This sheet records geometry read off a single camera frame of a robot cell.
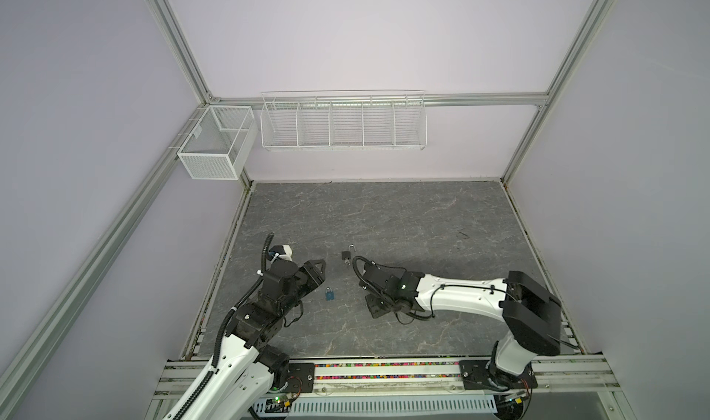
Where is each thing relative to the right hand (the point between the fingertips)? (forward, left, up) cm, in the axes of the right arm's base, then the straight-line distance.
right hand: (373, 305), depth 83 cm
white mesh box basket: (+53, +56, +20) cm, 80 cm away
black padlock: (+20, +9, -4) cm, 22 cm away
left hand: (+4, +14, +14) cm, 21 cm away
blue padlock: (+4, +14, -3) cm, 15 cm away
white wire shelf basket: (+57, +10, +27) cm, 64 cm away
